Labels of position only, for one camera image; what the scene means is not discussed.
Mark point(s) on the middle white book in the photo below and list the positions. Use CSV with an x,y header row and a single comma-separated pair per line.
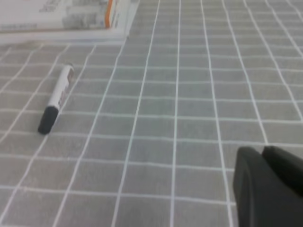
x,y
120,27

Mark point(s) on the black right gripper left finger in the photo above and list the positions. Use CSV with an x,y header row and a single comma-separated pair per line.
x,y
262,199

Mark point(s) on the white ROS book orange spine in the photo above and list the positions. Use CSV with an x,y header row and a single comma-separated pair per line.
x,y
41,15

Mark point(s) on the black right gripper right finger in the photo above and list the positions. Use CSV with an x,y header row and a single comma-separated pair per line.
x,y
288,167

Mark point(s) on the grey checkered tablecloth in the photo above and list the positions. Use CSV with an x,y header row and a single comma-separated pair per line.
x,y
150,126

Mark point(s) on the white marker black cap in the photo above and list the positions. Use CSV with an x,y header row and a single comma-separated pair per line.
x,y
56,100

